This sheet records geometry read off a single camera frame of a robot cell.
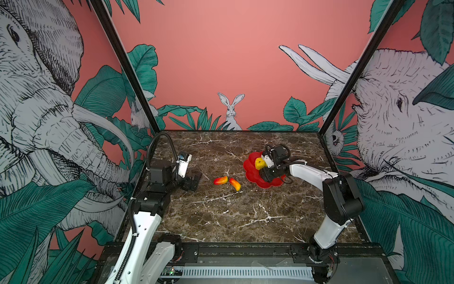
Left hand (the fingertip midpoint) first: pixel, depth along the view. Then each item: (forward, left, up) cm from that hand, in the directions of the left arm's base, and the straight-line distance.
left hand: (190, 168), depth 73 cm
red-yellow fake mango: (+6, -12, -23) cm, 26 cm away
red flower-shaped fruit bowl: (+10, -31, -24) cm, 40 cm away
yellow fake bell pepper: (+14, -34, -19) cm, 41 cm away
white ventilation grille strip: (-36, -22, -24) cm, 48 cm away
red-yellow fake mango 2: (+3, -20, -22) cm, 30 cm away
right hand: (+8, -36, -18) cm, 41 cm away
